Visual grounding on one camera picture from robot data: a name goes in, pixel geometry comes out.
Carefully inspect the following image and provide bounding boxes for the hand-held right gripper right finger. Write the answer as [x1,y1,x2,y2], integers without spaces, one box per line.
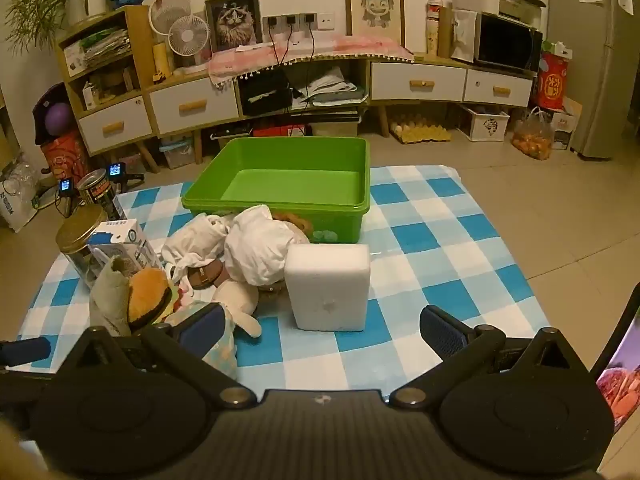
[389,305,576,409]

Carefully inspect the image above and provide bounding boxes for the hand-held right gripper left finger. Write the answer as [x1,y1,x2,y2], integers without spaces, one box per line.
[70,304,255,409]

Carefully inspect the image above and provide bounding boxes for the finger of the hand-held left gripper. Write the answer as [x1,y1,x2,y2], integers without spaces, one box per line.
[0,337,52,368]

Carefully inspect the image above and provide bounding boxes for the pastel printed soft toy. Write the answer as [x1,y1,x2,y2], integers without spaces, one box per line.
[165,302,239,378]

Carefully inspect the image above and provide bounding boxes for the pale pink plush toy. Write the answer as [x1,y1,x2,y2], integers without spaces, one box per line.
[212,279,264,339]

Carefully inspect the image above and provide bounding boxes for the hamburger plush toy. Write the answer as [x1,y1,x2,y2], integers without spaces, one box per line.
[127,267,176,332]

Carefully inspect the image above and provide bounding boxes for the white doll garment brown shoes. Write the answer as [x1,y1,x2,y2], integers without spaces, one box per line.
[162,212,231,291]

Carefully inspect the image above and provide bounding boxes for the large white cloth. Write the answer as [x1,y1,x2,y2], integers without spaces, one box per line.
[224,205,312,287]

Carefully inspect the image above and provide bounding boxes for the grey-green knitted cloth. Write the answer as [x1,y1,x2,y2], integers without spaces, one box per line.
[89,255,133,337]

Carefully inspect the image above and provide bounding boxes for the green plastic bin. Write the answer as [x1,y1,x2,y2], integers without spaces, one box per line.
[181,136,372,244]

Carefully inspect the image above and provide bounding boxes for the blue white checkered tablecloth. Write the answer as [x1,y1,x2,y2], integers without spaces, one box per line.
[17,164,552,395]

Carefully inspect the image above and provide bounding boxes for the white and blue carton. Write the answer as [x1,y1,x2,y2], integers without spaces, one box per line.
[87,219,164,282]

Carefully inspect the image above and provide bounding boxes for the white foam block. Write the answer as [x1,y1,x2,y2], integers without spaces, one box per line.
[284,244,372,333]

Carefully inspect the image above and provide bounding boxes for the glass jar gold lid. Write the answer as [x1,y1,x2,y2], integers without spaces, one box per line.
[55,205,109,289]

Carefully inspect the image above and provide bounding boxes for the white plastic sack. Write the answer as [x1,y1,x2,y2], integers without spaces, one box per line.
[0,160,42,233]

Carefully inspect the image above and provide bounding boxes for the black printed can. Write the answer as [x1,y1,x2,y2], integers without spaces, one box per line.
[76,169,129,222]

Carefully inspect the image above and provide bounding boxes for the clear storage box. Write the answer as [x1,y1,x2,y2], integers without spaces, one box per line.
[160,135,197,169]

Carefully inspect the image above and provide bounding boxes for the phone with lit screen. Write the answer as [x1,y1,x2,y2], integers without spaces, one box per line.
[595,285,640,432]

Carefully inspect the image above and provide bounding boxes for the egg tray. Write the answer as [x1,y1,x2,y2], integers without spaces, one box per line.
[390,115,453,145]

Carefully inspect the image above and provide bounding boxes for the red patterned box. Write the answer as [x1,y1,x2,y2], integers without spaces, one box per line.
[42,130,92,177]

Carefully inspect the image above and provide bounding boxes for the plastic bag of oranges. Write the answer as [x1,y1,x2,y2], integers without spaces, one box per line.
[511,107,556,162]

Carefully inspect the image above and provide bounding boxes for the white slatted crate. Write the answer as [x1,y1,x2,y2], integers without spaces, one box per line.
[460,105,511,142]

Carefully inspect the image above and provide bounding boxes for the flat red box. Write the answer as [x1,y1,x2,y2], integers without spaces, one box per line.
[252,122,311,139]

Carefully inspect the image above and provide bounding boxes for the purple ball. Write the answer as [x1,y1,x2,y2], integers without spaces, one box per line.
[44,103,73,133]

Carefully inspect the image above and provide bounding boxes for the cardboard box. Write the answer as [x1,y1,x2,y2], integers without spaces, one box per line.
[550,97,583,151]

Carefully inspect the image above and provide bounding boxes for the black bag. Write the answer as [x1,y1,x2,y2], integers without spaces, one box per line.
[237,69,293,117]

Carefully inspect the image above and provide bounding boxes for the black cap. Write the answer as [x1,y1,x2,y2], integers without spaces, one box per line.
[32,82,76,136]

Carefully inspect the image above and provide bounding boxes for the stack of papers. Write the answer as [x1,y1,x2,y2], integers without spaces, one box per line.
[300,72,368,109]

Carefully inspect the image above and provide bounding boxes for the red gift bag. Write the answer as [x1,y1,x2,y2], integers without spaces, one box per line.
[532,52,572,111]

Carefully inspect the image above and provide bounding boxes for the yellow roll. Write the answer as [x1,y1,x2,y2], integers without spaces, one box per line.
[152,42,174,83]

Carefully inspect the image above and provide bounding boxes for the wooden low cabinet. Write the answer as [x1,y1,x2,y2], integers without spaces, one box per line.
[145,51,546,167]

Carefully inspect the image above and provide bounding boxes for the wooden shelf cabinet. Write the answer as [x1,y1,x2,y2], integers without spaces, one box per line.
[56,5,157,157]

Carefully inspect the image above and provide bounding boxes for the small white desk fan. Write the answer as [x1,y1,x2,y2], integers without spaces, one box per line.
[167,15,211,67]

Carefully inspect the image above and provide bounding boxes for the black and white microwave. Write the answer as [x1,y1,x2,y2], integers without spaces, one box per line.
[452,10,543,73]

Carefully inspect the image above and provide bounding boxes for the stack of newspapers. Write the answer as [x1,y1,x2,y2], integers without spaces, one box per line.
[82,27,134,69]

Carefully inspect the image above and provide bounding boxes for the small white box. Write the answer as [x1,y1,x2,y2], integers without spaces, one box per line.
[62,40,87,74]

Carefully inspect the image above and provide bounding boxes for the pink tasselled cloth runner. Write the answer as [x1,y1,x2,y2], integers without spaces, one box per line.
[207,34,416,87]

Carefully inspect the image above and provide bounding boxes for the stack of paper cups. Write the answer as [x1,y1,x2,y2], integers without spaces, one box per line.
[426,2,442,56]

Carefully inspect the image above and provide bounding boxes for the framed cat picture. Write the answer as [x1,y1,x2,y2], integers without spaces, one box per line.
[205,0,263,53]

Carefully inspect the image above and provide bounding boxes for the framed cartoon girl picture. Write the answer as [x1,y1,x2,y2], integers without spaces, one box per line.
[344,0,406,46]

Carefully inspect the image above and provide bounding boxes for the green potted plant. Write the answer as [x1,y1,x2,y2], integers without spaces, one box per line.
[5,0,126,52]

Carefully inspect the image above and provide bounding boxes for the white drawer wooden handle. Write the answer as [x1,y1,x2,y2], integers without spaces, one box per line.
[370,61,467,102]
[463,69,533,107]
[149,77,241,136]
[77,96,153,156]

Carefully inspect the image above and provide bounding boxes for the wall socket panel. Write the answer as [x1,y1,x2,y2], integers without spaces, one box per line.
[262,11,336,34]

